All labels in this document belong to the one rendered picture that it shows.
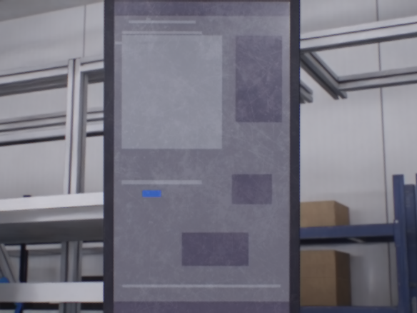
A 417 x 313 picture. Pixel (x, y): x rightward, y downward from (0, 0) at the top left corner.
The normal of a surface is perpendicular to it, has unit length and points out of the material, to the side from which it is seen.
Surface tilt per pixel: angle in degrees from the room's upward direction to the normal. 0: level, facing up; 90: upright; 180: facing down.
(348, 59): 90
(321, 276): 90
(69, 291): 90
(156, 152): 101
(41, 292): 90
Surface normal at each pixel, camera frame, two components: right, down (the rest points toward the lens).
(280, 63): 0.01, 0.00
